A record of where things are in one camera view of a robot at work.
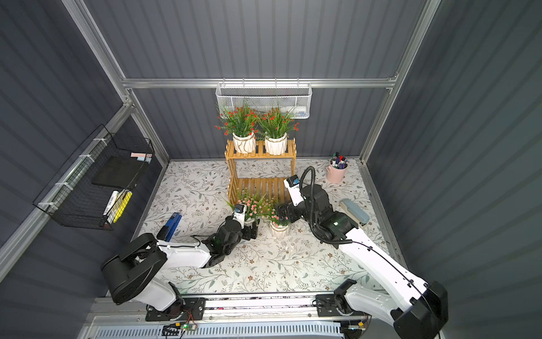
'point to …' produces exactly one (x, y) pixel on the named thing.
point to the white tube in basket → (113, 198)
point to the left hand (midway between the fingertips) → (249, 218)
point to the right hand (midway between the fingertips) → (289, 199)
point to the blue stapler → (167, 231)
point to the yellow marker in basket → (123, 206)
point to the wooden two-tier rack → (235, 185)
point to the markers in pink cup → (339, 162)
